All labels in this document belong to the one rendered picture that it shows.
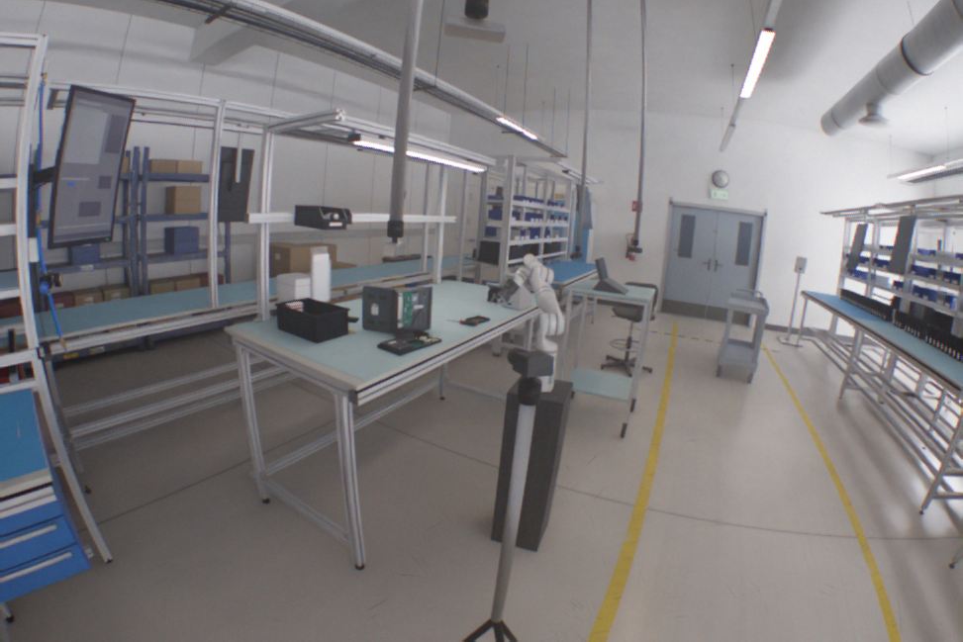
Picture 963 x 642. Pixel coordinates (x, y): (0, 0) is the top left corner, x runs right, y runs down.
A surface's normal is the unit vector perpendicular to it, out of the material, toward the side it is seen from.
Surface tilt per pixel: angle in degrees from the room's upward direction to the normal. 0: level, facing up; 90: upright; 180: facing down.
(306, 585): 0
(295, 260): 90
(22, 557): 90
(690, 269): 90
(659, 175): 90
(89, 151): 101
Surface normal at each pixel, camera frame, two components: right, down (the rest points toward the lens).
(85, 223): 0.97, 0.26
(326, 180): 0.88, 0.14
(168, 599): 0.07, -0.98
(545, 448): -0.36, 0.13
